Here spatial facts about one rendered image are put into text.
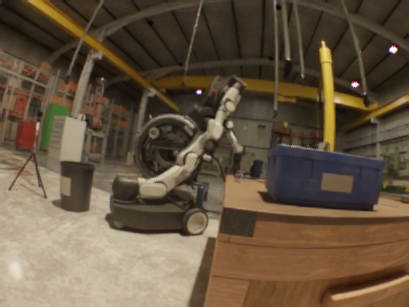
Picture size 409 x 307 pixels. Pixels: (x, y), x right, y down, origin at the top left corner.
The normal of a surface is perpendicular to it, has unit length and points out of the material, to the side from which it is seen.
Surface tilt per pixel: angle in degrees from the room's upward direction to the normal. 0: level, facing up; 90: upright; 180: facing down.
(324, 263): 90
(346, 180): 90
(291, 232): 90
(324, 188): 90
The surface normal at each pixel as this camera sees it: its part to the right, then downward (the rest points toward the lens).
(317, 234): -0.12, -0.07
